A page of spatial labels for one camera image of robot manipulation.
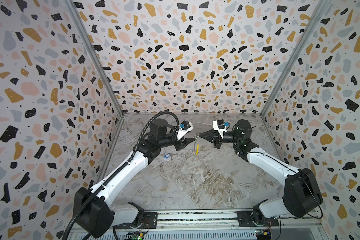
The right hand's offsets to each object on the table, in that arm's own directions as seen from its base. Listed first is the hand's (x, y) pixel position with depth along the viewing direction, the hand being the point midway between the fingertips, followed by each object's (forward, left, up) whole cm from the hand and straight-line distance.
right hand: (200, 134), depth 69 cm
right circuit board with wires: (-35, -31, -33) cm, 57 cm away
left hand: (+2, +3, -1) cm, 4 cm away
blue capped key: (+6, +20, -32) cm, 38 cm away
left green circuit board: (-37, +30, -32) cm, 57 cm away
